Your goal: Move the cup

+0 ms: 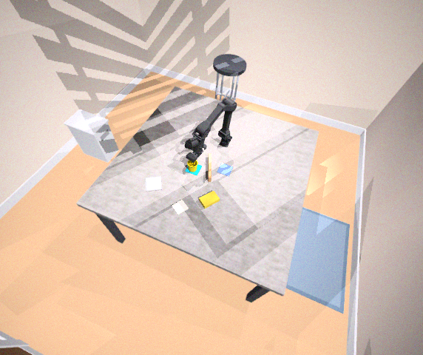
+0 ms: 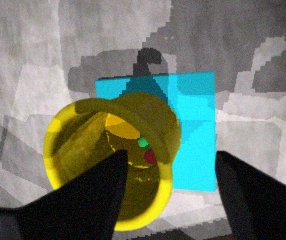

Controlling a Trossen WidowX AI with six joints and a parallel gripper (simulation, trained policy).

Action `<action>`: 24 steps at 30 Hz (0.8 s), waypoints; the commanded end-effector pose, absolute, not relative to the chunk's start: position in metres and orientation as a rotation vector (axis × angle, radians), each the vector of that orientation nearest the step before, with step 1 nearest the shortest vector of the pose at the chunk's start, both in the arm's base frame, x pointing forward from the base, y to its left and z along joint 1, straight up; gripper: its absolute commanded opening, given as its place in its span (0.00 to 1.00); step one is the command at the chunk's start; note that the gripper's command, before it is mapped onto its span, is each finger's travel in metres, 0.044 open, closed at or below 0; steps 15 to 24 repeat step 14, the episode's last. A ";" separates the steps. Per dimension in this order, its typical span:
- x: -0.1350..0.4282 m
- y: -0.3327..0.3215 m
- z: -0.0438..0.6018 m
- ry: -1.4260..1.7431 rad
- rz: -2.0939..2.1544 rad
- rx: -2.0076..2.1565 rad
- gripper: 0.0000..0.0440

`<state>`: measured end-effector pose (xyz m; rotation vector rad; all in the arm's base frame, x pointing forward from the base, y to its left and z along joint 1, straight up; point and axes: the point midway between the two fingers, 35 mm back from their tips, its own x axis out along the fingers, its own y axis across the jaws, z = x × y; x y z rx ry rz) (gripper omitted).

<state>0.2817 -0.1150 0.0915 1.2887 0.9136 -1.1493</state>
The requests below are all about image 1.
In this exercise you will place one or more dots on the white flat rectangular slab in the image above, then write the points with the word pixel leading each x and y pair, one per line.
pixel 180 207

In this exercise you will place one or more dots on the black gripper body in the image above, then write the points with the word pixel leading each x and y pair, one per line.
pixel 197 150

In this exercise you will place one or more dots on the yellow box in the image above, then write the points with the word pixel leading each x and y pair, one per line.
pixel 209 199

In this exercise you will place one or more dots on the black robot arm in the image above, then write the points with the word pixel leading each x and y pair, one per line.
pixel 228 106

